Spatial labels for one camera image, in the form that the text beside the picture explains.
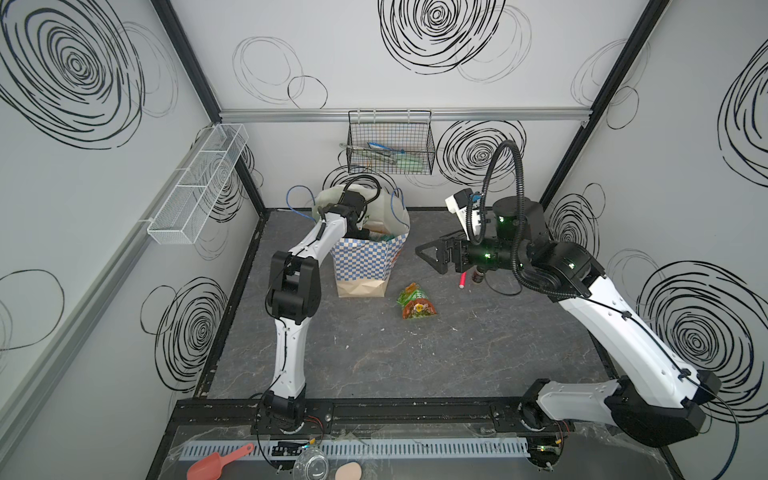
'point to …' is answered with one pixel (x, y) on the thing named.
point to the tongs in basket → (376, 149)
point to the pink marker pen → (463, 278)
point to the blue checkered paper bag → (364, 265)
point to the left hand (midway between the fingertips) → (361, 242)
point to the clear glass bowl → (311, 465)
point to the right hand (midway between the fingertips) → (426, 245)
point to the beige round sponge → (349, 471)
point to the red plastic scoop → (210, 466)
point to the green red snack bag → (415, 302)
